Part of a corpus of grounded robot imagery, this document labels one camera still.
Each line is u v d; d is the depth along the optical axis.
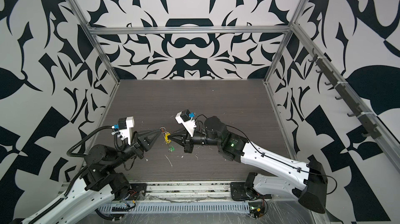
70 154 0.43
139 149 0.52
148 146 0.56
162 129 0.57
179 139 0.60
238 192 0.73
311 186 0.39
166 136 0.59
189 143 0.53
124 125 0.52
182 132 0.58
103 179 0.51
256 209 0.71
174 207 0.71
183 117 0.53
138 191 0.73
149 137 0.56
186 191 0.76
